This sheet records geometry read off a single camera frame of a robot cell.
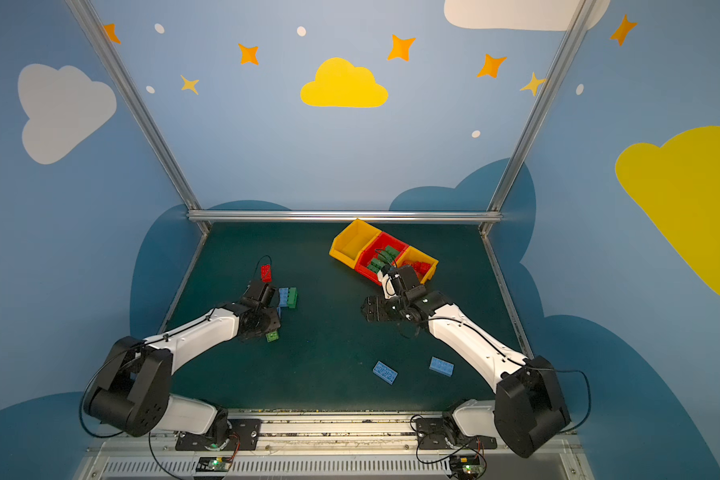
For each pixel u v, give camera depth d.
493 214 1.17
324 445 0.73
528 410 0.41
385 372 0.84
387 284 0.74
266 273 1.08
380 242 1.11
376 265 1.08
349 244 1.15
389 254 1.10
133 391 0.43
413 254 1.05
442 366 0.85
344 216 1.12
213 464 0.71
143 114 0.87
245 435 0.75
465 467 0.71
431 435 0.73
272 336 0.90
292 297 0.98
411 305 0.63
